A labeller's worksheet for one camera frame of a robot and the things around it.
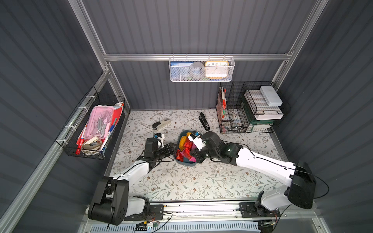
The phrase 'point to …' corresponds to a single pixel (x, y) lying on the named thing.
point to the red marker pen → (78, 151)
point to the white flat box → (271, 96)
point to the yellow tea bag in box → (182, 140)
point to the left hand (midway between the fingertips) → (175, 148)
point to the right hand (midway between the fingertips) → (192, 151)
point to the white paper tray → (261, 110)
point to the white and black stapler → (159, 125)
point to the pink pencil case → (100, 122)
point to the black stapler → (204, 121)
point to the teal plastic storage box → (186, 161)
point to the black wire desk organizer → (244, 107)
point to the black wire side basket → (93, 147)
